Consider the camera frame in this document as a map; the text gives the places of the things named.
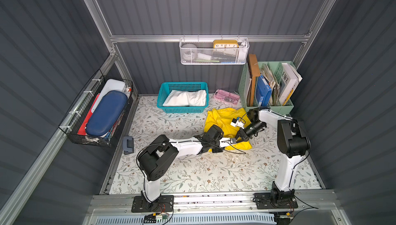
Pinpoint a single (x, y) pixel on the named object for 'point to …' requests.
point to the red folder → (82, 130)
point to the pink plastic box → (226, 96)
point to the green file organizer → (270, 84)
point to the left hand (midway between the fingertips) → (226, 142)
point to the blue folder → (263, 92)
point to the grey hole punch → (128, 145)
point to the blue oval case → (106, 113)
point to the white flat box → (110, 85)
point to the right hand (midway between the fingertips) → (238, 141)
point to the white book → (291, 78)
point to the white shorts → (191, 98)
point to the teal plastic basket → (166, 88)
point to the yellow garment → (230, 121)
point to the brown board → (254, 70)
